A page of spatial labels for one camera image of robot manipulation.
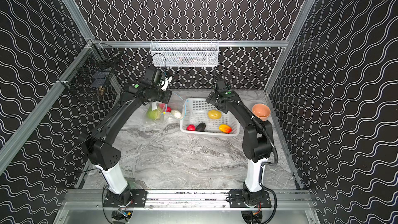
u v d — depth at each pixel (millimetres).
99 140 454
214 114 1000
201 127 951
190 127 938
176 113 913
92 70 948
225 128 950
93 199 760
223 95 668
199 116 1037
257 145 515
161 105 878
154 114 979
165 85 678
